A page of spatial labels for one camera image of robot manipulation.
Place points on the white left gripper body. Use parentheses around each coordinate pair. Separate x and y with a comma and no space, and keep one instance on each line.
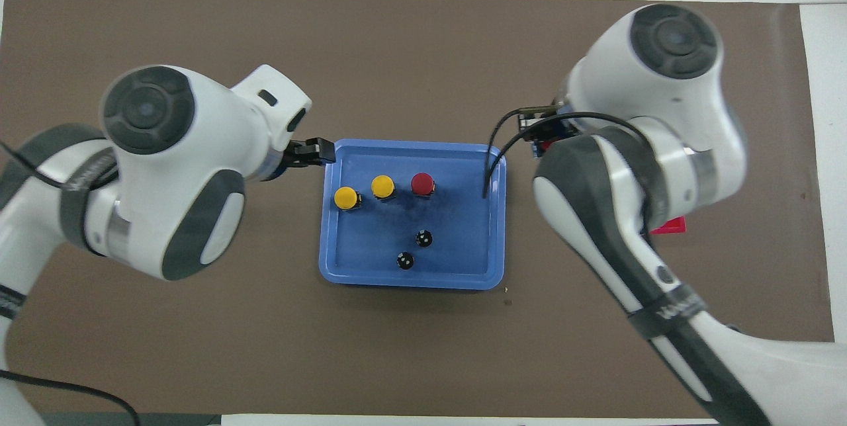
(281,98)

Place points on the yellow push button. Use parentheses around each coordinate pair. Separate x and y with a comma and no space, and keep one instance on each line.
(382,186)
(345,198)

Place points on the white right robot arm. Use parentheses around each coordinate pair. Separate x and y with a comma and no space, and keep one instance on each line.
(662,102)

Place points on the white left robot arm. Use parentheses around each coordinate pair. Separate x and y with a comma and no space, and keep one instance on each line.
(198,128)

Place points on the blue plastic tray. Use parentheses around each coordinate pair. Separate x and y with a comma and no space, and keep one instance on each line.
(370,247)

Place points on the black cylinder component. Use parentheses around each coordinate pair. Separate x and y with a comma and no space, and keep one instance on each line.
(423,239)
(405,261)

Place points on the brown paper table mat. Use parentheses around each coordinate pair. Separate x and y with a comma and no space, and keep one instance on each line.
(410,49)

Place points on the small electronics board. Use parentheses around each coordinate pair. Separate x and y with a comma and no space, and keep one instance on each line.
(539,115)

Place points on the red plastic bin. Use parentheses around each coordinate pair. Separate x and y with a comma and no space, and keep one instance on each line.
(669,226)

